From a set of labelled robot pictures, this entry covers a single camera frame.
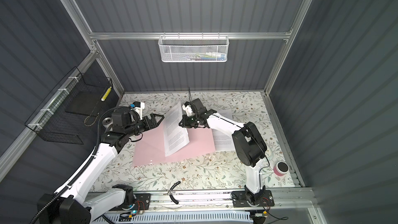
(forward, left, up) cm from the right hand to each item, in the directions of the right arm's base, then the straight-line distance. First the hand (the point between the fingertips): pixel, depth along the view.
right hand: (180, 125), depth 88 cm
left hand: (-3, +9, +11) cm, 15 cm away
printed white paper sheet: (-4, +3, -4) cm, 7 cm away
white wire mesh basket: (+68, -5, +9) cm, 69 cm away
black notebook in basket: (+2, +45, +19) cm, 49 cm away
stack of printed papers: (-4, -25, -12) cm, 28 cm away
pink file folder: (-9, +18, -10) cm, 23 cm away
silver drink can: (+2, +43, +2) cm, 43 cm away
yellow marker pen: (+9, +38, +17) cm, 43 cm away
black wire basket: (-12, +51, +22) cm, 57 cm away
